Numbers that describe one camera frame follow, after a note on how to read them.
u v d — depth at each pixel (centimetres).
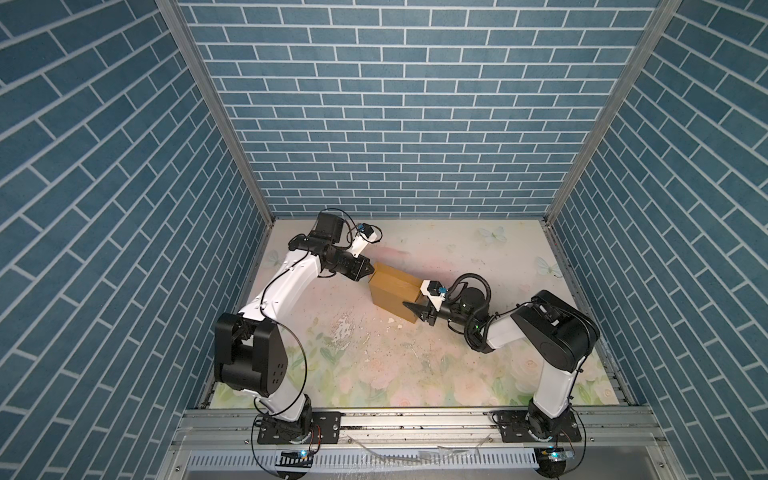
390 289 83
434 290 72
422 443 72
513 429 73
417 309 79
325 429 74
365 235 76
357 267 74
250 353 44
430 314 77
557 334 51
